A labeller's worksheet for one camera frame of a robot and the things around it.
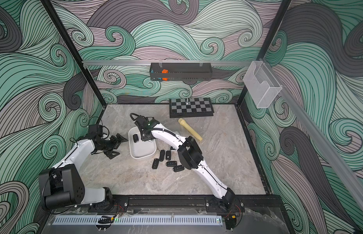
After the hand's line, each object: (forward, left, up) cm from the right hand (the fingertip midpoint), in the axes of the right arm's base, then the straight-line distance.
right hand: (149, 135), depth 95 cm
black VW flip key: (-11, -13, -5) cm, 18 cm away
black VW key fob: (0, +11, -3) cm, 11 cm away
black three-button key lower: (-21, -19, -5) cm, 28 cm away
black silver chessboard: (+27, -34, -2) cm, 44 cm away
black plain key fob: (-12, -9, -4) cm, 16 cm away
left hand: (-9, +14, +5) cm, 17 cm away
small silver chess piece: (+32, -27, -1) cm, 42 cm away
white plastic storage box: (-8, +6, -5) cm, 11 cm away
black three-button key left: (-18, -5, -4) cm, 19 cm away
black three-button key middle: (-18, -15, -4) cm, 24 cm away
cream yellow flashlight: (+12, -23, -2) cm, 26 cm away
